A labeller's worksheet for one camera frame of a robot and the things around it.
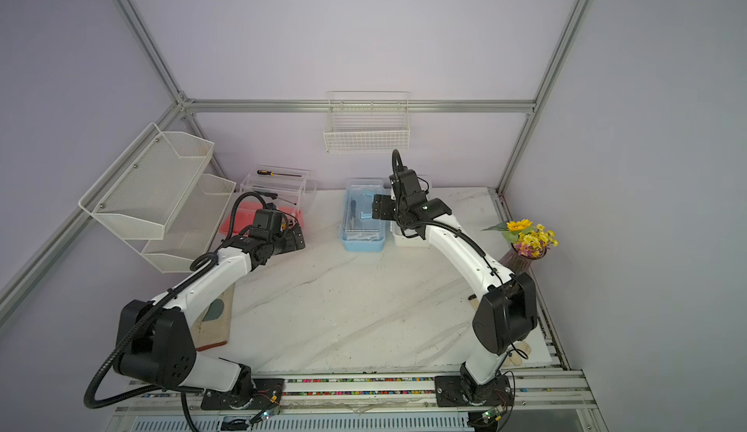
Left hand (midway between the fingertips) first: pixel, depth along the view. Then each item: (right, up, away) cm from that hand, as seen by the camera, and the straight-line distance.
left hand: (287, 241), depth 89 cm
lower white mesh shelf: (-33, +2, +3) cm, 33 cm away
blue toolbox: (+22, +3, +7) cm, 24 cm away
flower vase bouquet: (+69, +1, -15) cm, 71 cm away
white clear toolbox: (+37, -1, +10) cm, 38 cm away
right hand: (+32, +9, -5) cm, 33 cm away
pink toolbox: (-9, +19, +20) cm, 29 cm away
